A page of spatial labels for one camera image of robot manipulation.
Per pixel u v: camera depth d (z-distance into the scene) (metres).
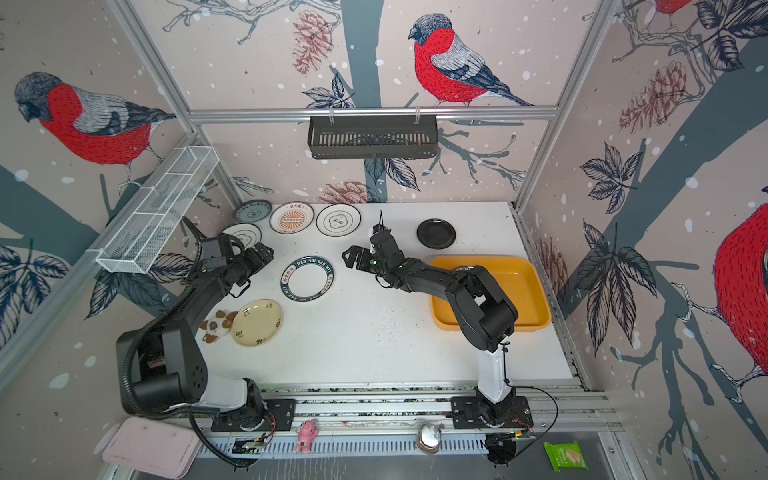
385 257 0.73
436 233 1.13
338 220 1.18
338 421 0.73
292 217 1.18
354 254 0.83
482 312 0.50
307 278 1.00
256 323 0.89
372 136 1.07
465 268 0.55
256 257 0.81
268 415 0.73
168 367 0.43
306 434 0.69
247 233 1.13
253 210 1.21
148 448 0.67
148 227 0.75
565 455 0.67
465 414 0.73
